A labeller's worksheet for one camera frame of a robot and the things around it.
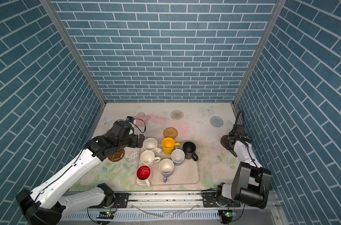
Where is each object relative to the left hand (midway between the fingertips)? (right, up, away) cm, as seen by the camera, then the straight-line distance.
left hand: (141, 137), depth 75 cm
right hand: (+54, -8, +14) cm, 57 cm away
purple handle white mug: (+13, -20, +9) cm, 25 cm away
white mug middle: (+1, -15, +11) cm, 19 cm away
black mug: (+27, -9, +13) cm, 32 cm away
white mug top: (+2, -7, +16) cm, 18 cm away
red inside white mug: (0, -22, +5) cm, 23 cm away
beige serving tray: (+26, -25, +10) cm, 37 cm away
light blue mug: (+20, -14, +12) cm, 27 cm away
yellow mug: (+14, -8, +17) cm, 24 cm away
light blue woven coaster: (+50, +7, +33) cm, 61 cm away
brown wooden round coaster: (+52, -5, +23) cm, 57 cm away
